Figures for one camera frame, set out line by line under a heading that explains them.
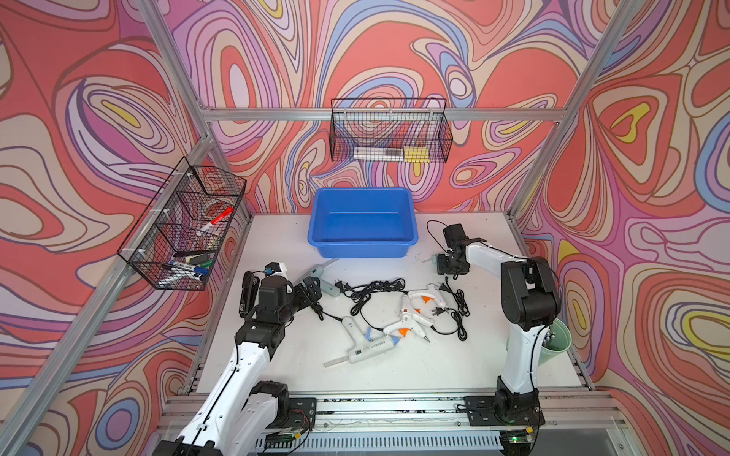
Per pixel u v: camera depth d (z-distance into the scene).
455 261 0.82
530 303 0.55
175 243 0.74
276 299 0.60
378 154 0.82
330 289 0.96
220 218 0.77
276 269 0.72
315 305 0.92
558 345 0.76
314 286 0.74
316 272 0.99
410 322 0.87
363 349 0.80
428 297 0.93
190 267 0.68
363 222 1.15
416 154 0.82
